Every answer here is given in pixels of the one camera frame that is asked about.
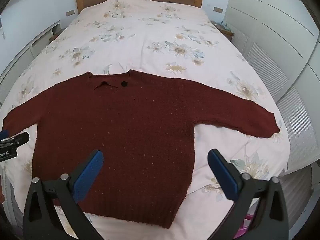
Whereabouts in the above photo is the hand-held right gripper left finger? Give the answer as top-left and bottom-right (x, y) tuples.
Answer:
(22, 149), (104, 240)

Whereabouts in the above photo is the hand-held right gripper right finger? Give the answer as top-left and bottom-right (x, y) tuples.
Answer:
(207, 149), (290, 240)

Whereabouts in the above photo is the dark red knit sweater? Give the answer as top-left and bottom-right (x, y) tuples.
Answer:
(2, 69), (280, 229)

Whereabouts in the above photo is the pink plastic object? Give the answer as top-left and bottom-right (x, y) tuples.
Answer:
(236, 212), (253, 240)

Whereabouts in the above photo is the white shelf unit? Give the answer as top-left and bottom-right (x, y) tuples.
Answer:
(0, 20), (62, 87)

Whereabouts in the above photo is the wooden nightstand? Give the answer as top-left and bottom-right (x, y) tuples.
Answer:
(209, 20), (234, 40)

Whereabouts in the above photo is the white wardrobe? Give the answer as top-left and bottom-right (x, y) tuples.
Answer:
(224, 0), (320, 100)

